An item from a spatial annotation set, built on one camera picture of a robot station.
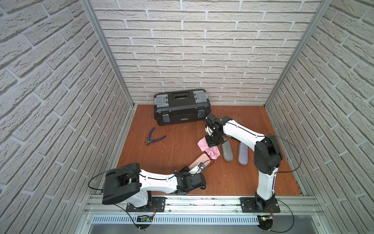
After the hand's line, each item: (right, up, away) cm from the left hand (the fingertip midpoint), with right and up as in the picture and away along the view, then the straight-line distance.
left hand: (193, 172), depth 83 cm
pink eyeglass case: (+6, +7, +3) cm, 10 cm away
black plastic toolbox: (-11, +39, +13) cm, 43 cm away
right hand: (+12, +15, +6) cm, 20 cm away
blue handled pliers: (-31, +17, +14) cm, 38 cm away
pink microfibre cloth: (+12, +12, +1) cm, 17 cm away
